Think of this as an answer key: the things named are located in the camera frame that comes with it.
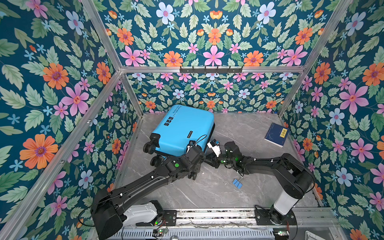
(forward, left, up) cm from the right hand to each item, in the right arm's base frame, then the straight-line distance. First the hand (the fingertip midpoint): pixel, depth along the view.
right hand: (203, 157), depth 84 cm
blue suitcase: (+17, +13, +9) cm, 23 cm away
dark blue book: (+23, -53, -9) cm, 58 cm away
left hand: (-5, +2, +7) cm, 9 cm away
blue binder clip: (-12, -19, -10) cm, 24 cm away
